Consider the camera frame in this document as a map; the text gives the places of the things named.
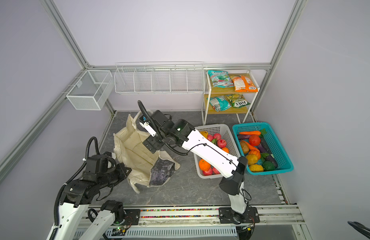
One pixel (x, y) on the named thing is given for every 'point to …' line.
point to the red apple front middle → (215, 171)
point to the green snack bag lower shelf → (237, 100)
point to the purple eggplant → (268, 157)
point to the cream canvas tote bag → (148, 169)
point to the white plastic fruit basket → (225, 133)
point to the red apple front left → (208, 172)
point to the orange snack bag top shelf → (244, 83)
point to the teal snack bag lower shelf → (220, 103)
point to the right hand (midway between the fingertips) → (154, 138)
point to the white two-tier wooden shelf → (228, 92)
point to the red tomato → (254, 140)
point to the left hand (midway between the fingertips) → (131, 172)
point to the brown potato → (245, 147)
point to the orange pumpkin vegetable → (255, 152)
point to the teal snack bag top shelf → (220, 79)
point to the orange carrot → (253, 132)
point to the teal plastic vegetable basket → (284, 164)
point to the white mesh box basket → (91, 90)
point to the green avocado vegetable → (268, 166)
